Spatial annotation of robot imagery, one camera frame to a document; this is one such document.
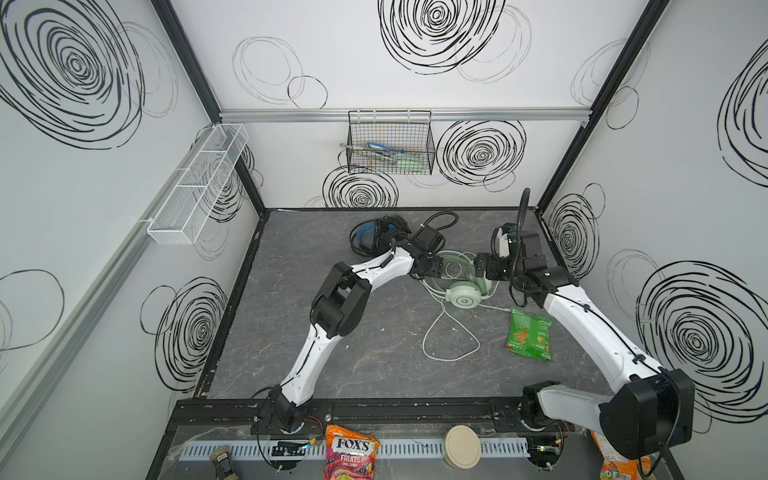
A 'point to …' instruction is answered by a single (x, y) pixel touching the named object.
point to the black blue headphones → (373, 236)
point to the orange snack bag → (616, 467)
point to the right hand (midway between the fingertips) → (488, 259)
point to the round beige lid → (462, 447)
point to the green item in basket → (412, 163)
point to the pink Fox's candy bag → (350, 455)
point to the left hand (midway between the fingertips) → (437, 267)
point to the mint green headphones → (466, 288)
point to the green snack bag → (530, 334)
